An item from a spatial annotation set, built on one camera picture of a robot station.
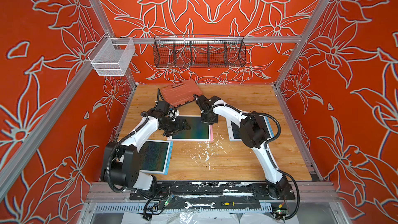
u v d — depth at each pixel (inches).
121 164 17.1
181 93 43.3
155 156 33.0
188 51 39.8
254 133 22.9
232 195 28.7
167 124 28.0
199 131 37.4
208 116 32.2
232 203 27.4
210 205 27.4
